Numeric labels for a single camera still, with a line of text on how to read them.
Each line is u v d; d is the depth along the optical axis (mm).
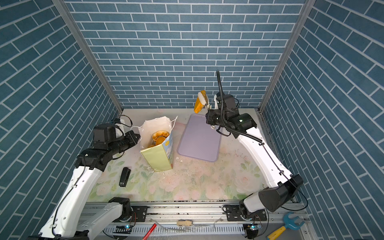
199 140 1003
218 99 538
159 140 868
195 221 723
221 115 510
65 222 375
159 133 893
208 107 736
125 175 828
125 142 607
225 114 510
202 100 770
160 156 765
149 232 683
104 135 510
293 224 696
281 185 393
